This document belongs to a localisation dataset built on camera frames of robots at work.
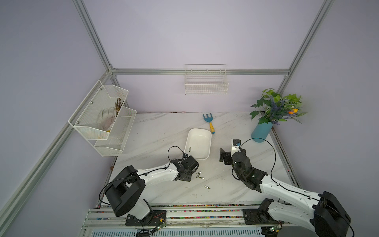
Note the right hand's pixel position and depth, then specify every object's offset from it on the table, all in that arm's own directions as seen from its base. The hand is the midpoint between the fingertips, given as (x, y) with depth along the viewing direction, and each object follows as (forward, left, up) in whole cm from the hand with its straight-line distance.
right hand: (228, 150), depth 83 cm
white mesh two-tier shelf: (+9, +72, -2) cm, 72 cm away
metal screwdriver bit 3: (-11, +16, -13) cm, 23 cm away
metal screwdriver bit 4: (-8, +17, -13) cm, 23 cm away
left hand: (-10, +26, -13) cm, 31 cm away
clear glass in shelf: (+12, +67, +17) cm, 70 cm away
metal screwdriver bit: (+9, +23, -13) cm, 28 cm away
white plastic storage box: (+13, +17, -13) cm, 25 cm away
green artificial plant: (+16, -24, +18) cm, 34 cm away
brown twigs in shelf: (+18, +62, +19) cm, 67 cm away
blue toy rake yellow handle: (+37, +7, -14) cm, 40 cm away
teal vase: (+17, -26, -4) cm, 31 cm away
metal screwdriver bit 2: (-16, +13, -14) cm, 25 cm away
